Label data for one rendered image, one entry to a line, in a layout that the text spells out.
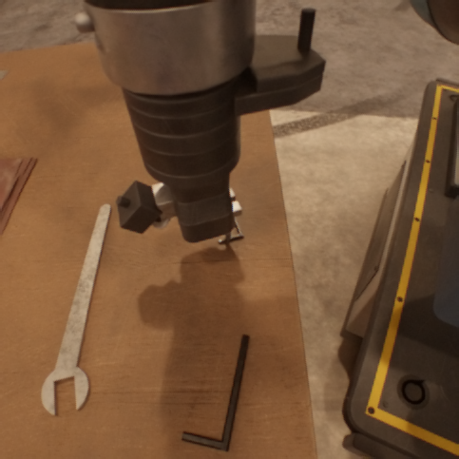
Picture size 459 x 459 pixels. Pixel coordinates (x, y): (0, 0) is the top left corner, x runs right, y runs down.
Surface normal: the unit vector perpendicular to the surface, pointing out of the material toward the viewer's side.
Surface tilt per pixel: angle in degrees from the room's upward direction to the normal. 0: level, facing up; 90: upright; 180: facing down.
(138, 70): 90
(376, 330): 0
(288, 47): 0
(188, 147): 90
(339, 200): 0
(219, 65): 90
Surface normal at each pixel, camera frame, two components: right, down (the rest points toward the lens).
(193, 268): -0.04, -0.58
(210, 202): 0.27, 0.53
